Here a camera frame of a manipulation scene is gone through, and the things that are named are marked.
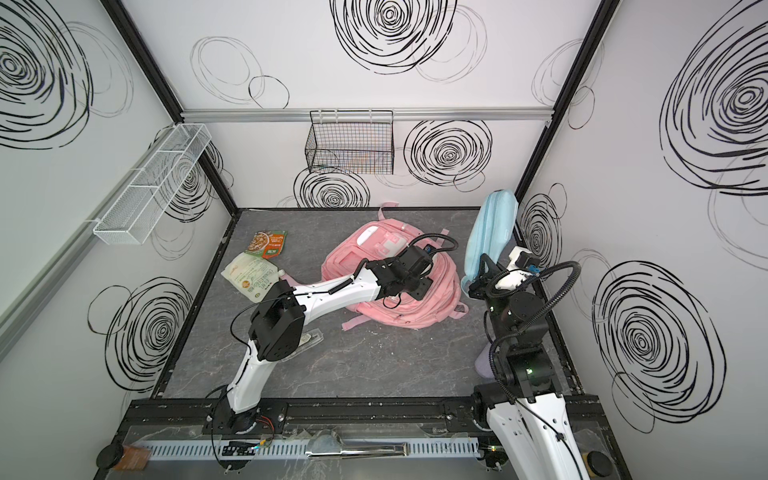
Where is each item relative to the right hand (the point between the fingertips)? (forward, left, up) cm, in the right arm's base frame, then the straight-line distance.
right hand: (477, 256), depth 66 cm
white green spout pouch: (+14, +67, -31) cm, 75 cm away
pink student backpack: (+25, +27, -26) cm, 45 cm away
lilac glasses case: (-13, -6, -31) cm, 34 cm away
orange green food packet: (+27, +65, -31) cm, 77 cm away
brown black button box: (-36, +76, -23) cm, 87 cm away
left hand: (+8, +8, -22) cm, 25 cm away
